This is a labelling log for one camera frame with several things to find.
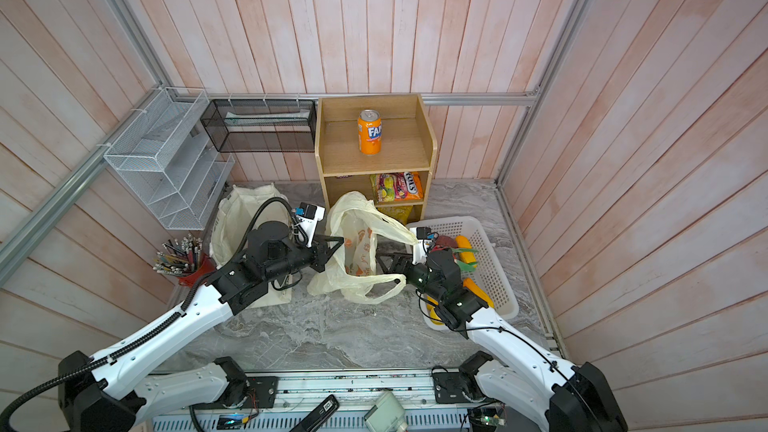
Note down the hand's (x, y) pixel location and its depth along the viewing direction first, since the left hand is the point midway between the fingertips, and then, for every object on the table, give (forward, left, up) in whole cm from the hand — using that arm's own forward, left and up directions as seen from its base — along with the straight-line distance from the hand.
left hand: (342, 247), depth 70 cm
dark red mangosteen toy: (+14, -31, -19) cm, 39 cm away
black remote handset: (-32, +5, -23) cm, 39 cm away
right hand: (+2, -10, -7) cm, 12 cm away
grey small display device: (-32, -11, -21) cm, 40 cm away
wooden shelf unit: (+33, -17, +5) cm, 37 cm away
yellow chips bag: (+28, -17, -22) cm, 40 cm away
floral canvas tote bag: (+15, +35, -7) cm, 39 cm away
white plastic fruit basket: (+2, -42, -22) cm, 47 cm away
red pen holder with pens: (+6, +49, -15) cm, 52 cm away
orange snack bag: (+27, -20, -7) cm, 34 cm away
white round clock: (-33, -45, -28) cm, 62 cm away
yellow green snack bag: (+26, -11, -7) cm, 29 cm away
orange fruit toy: (+16, -37, -22) cm, 46 cm away
